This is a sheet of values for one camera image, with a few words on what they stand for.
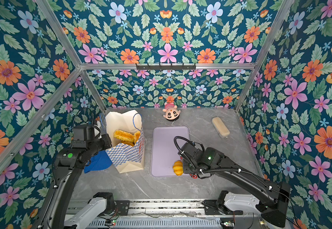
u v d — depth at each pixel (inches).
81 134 19.4
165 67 36.3
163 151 36.6
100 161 28.4
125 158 30.7
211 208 28.3
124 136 35.5
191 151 20.4
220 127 41.1
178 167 33.3
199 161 19.7
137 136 36.7
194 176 24.6
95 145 22.4
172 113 41.8
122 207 29.0
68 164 17.5
